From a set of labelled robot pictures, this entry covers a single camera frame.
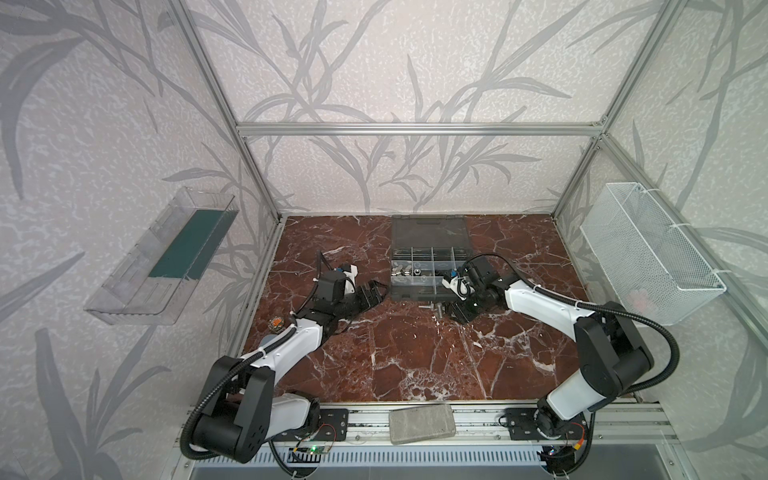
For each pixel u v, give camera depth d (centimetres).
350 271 82
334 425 73
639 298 73
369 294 77
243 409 41
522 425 73
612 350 45
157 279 64
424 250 105
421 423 71
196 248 64
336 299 69
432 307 94
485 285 70
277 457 69
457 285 81
